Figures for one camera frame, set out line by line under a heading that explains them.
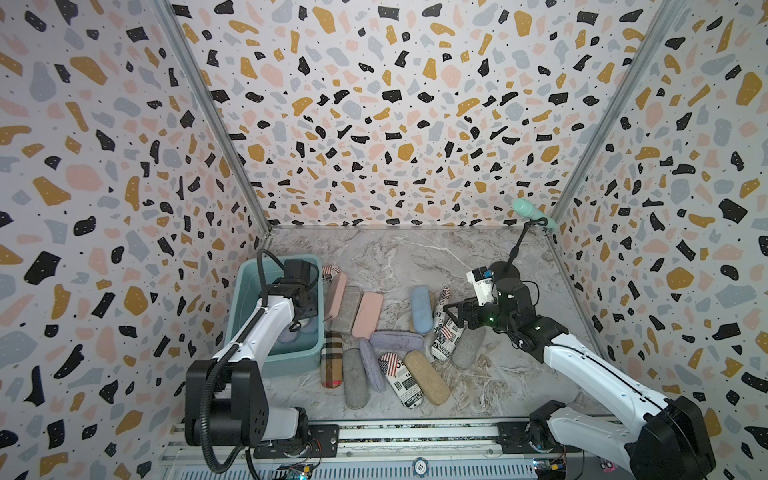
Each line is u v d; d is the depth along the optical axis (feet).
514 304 1.99
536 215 2.74
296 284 2.22
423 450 2.40
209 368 1.34
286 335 2.87
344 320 3.03
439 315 2.95
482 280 2.35
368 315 3.11
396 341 2.80
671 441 1.29
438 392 2.62
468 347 2.87
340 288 3.16
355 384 2.61
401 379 2.65
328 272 3.39
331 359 2.74
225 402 1.34
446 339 2.94
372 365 2.67
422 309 3.01
